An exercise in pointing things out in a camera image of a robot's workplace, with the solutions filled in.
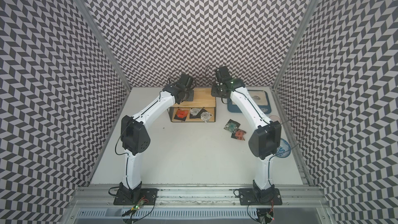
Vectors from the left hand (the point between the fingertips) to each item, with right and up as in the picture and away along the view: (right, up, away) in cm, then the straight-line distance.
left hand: (188, 96), depth 92 cm
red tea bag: (-5, -12, +9) cm, 16 cm away
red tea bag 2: (+31, -23, +1) cm, 39 cm away
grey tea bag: (+4, -11, +9) cm, 15 cm away
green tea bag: (+27, -19, +4) cm, 34 cm away
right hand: (+17, +1, -6) cm, 19 cm away
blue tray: (+29, -8, +14) cm, 33 cm away
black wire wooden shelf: (+9, -1, +1) cm, 9 cm away
